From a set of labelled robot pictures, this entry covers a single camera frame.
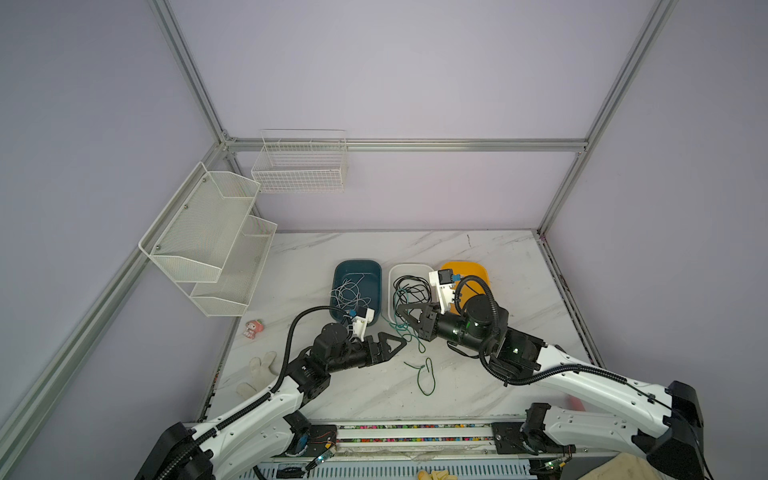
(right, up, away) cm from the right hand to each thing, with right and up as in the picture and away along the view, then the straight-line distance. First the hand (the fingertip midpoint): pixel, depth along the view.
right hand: (396, 310), depth 63 cm
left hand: (+1, -11, +11) cm, 16 cm away
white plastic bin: (0, +7, +39) cm, 39 cm away
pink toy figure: (-44, -10, +27) cm, 53 cm away
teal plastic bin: (-9, +2, +38) cm, 39 cm away
